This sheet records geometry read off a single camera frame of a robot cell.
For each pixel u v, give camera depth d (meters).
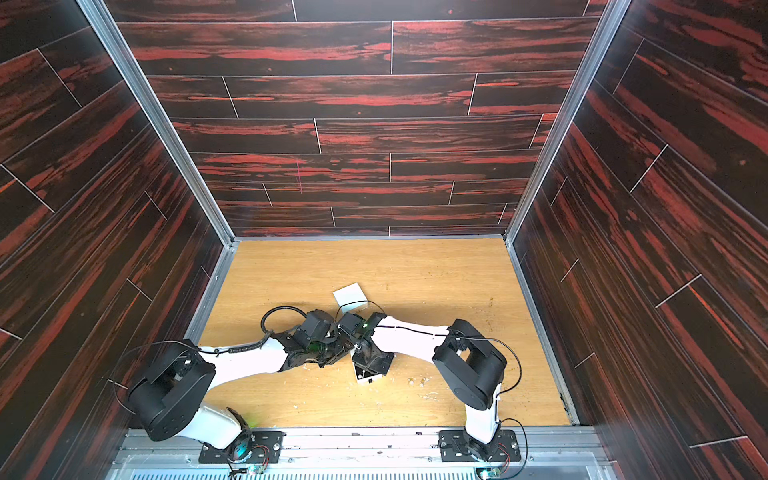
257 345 0.58
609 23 0.67
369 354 0.72
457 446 0.74
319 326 0.70
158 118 0.83
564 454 0.74
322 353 0.75
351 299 0.99
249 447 0.69
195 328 1.01
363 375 0.84
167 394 0.44
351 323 0.71
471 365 0.47
